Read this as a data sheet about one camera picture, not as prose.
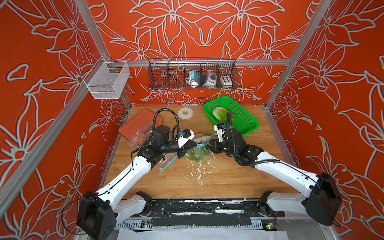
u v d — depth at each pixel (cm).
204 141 79
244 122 107
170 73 100
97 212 38
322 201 38
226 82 94
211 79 90
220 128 69
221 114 105
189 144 68
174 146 63
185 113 114
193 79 84
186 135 60
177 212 73
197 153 81
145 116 108
